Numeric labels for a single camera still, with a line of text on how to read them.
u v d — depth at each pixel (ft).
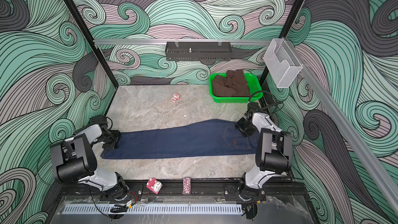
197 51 3.13
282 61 2.55
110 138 2.36
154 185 2.28
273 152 1.51
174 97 3.61
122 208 2.35
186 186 2.38
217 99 3.41
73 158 1.50
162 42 3.07
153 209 2.29
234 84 3.64
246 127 2.43
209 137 3.03
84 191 2.38
